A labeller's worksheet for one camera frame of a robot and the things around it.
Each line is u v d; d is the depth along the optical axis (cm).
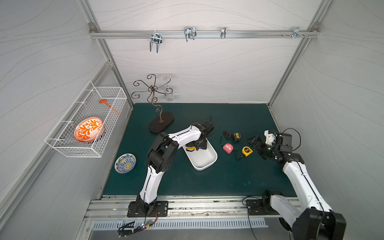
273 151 62
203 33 78
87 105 70
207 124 79
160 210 73
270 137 75
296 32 77
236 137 98
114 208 75
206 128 78
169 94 99
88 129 64
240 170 88
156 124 108
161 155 53
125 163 88
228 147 94
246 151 93
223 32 73
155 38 78
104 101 78
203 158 88
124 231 68
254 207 74
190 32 77
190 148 94
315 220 39
